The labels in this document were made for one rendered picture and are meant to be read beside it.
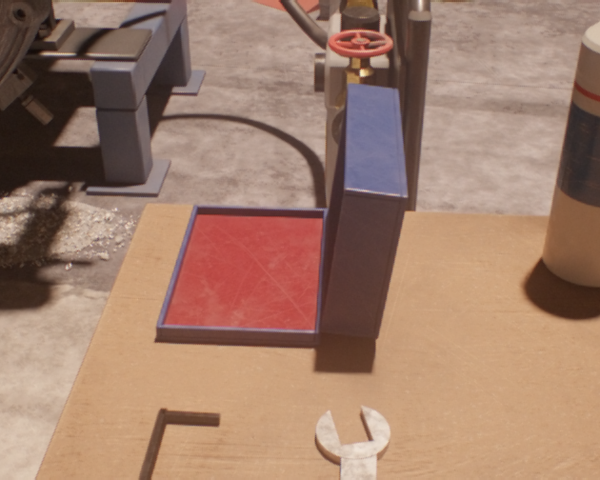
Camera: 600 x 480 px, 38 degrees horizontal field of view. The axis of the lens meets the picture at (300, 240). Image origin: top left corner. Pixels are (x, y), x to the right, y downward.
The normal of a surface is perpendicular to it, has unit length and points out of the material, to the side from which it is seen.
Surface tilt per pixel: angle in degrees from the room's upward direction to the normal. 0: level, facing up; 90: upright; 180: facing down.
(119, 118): 90
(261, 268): 0
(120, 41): 0
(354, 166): 7
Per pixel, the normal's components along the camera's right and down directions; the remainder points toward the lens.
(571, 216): -0.78, 0.34
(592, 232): -0.36, 0.51
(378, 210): -0.06, 0.55
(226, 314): 0.00, -0.84
